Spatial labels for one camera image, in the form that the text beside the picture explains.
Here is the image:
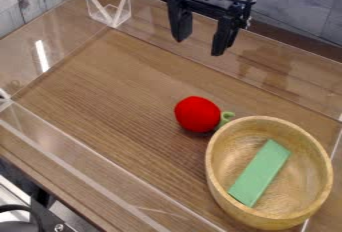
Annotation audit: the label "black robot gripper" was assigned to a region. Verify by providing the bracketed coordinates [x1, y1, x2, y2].
[167, 0, 257, 56]

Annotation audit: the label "green rectangular stick block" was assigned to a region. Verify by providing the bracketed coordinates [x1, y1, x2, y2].
[227, 139, 291, 207]

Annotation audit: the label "brown wooden bowl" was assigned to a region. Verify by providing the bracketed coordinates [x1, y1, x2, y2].
[205, 116, 334, 230]

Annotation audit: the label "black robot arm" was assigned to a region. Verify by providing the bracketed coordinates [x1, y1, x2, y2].
[164, 0, 257, 56]

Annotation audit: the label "red plush strawberry toy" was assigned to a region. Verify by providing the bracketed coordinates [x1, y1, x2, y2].
[174, 96, 235, 133]

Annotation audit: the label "black metal stand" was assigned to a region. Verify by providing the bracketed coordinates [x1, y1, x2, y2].
[0, 157, 82, 232]

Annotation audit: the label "clear acrylic enclosure walls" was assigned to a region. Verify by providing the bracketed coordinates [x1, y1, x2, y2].
[0, 0, 342, 232]

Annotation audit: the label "black cable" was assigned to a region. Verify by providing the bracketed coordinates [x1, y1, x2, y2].
[0, 204, 35, 216]

